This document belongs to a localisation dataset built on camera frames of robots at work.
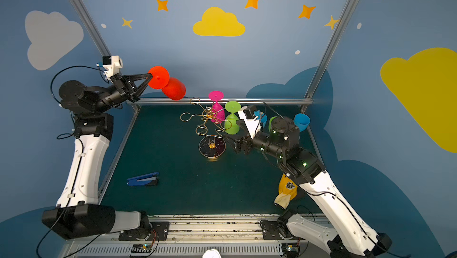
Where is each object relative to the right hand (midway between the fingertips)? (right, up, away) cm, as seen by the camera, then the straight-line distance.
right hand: (234, 125), depth 59 cm
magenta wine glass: (-7, +5, +22) cm, 23 cm away
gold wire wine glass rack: (-12, -12, +42) cm, 46 cm away
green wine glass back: (0, +2, +28) cm, 28 cm away
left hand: (-26, +16, -4) cm, 31 cm away
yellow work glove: (+26, -32, +25) cm, 48 cm away
